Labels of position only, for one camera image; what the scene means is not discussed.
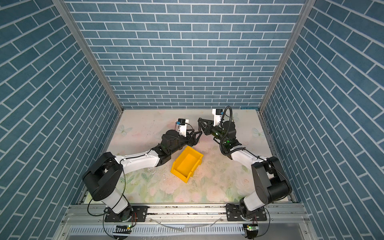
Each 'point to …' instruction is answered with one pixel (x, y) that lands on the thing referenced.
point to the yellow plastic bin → (186, 163)
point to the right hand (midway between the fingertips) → (198, 119)
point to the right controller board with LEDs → (250, 227)
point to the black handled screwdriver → (199, 131)
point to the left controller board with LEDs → (123, 229)
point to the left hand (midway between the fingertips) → (199, 132)
